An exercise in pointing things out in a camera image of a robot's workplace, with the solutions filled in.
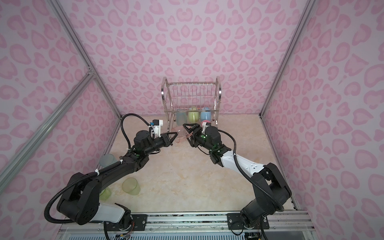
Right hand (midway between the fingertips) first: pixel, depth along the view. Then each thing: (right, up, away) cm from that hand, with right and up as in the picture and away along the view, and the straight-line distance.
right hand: (183, 128), depth 76 cm
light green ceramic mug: (+5, +8, +28) cm, 29 cm away
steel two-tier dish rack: (+12, +24, +39) cm, 47 cm away
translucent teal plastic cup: (-4, +7, +29) cm, 30 cm away
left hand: (-2, -2, +2) cm, 4 cm away
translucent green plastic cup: (-27, -29, +1) cm, 40 cm away
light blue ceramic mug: (+13, +8, +26) cm, 30 cm away
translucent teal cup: (-52, -21, +23) cm, 61 cm away
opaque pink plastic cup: (+12, +5, +24) cm, 28 cm away
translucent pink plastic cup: (0, -3, +3) cm, 4 cm away
